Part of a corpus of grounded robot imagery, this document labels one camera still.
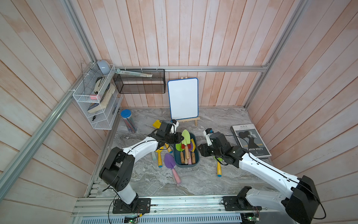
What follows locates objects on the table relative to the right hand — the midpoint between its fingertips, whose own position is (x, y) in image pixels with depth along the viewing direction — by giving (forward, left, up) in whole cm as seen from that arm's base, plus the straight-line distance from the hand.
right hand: (200, 146), depth 82 cm
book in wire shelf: (+11, +57, +21) cm, 62 cm away
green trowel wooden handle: (-3, +11, -11) cm, 15 cm away
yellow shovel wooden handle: (-3, +3, -10) cm, 11 cm away
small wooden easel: (+27, +1, -6) cm, 27 cm away
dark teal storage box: (+3, +14, -11) cm, 18 cm away
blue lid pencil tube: (+17, +47, +9) cm, 51 cm away
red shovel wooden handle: (+5, +6, -10) cm, 12 cm away
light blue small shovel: (-4, +29, -10) cm, 31 cm away
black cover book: (+12, -37, -11) cm, 40 cm away
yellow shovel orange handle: (+3, +19, -10) cm, 22 cm away
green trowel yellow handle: (-9, -13, -12) cm, 20 cm away
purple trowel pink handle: (-6, +6, -10) cm, 13 cm away
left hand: (+5, +10, -2) cm, 12 cm away
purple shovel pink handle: (-5, +18, -12) cm, 22 cm away
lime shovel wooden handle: (-1, +8, -6) cm, 10 cm away
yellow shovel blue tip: (-2, +25, -11) cm, 28 cm away
